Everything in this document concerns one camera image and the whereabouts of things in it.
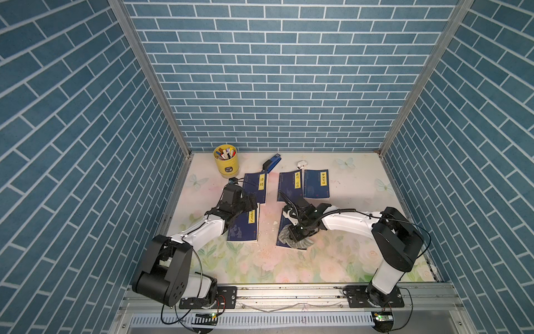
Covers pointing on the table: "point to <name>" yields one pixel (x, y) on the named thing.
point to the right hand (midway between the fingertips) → (292, 237)
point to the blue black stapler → (270, 164)
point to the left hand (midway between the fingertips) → (254, 198)
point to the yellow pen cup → (227, 161)
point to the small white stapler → (302, 164)
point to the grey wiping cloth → (286, 237)
